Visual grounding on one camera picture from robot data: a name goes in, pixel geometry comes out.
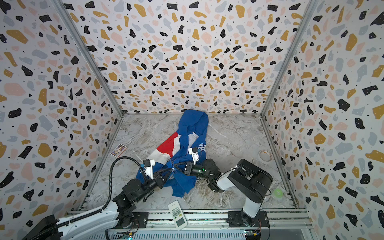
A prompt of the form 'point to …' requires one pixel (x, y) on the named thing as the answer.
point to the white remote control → (177, 215)
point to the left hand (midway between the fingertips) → (172, 169)
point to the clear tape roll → (266, 155)
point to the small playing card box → (118, 150)
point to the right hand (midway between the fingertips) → (172, 165)
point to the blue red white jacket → (187, 144)
